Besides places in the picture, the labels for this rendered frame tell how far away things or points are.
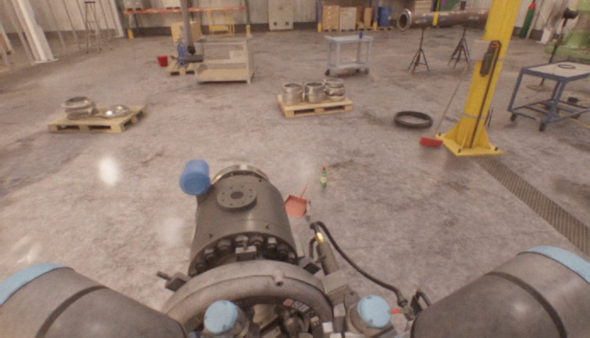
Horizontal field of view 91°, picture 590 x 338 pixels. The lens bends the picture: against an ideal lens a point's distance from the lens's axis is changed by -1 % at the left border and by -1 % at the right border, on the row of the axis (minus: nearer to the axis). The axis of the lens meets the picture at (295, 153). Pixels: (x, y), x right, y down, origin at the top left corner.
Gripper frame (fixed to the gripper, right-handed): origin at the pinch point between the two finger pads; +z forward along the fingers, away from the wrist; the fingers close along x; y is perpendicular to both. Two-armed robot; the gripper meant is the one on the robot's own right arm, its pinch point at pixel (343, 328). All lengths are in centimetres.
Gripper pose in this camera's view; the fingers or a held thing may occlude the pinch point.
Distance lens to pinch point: 132.1
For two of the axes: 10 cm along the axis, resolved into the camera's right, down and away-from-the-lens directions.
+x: 9.8, -0.1, 2.1
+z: -1.6, 6.1, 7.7
